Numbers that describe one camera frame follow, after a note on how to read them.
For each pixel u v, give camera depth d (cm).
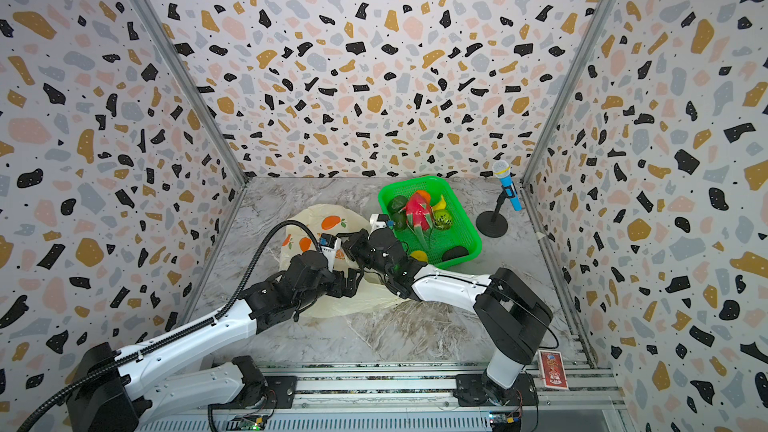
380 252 62
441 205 106
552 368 77
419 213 100
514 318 45
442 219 101
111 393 38
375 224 78
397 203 107
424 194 108
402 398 74
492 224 106
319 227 84
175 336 45
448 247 102
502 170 90
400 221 101
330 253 70
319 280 60
